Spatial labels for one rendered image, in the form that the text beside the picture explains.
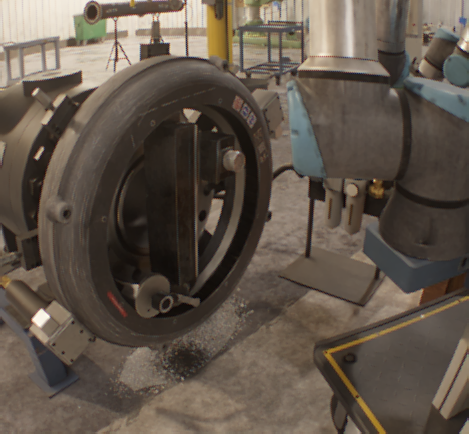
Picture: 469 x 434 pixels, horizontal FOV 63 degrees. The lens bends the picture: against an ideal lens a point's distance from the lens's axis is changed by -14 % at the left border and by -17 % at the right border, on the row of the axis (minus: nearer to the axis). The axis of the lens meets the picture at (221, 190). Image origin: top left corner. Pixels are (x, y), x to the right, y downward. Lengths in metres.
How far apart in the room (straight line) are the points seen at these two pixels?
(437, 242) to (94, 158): 0.63
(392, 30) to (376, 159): 0.37
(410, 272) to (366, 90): 0.30
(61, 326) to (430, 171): 0.78
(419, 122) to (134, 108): 0.53
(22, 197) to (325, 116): 0.83
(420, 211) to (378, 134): 0.16
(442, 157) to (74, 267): 0.70
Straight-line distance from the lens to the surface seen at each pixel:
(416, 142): 0.66
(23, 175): 1.18
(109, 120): 0.86
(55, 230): 0.88
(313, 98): 0.64
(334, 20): 0.66
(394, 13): 0.92
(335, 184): 1.73
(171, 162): 0.97
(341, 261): 2.03
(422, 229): 0.72
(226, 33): 4.66
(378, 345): 1.14
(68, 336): 0.99
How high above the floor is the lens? 1.09
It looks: 24 degrees down
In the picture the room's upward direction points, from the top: 1 degrees counter-clockwise
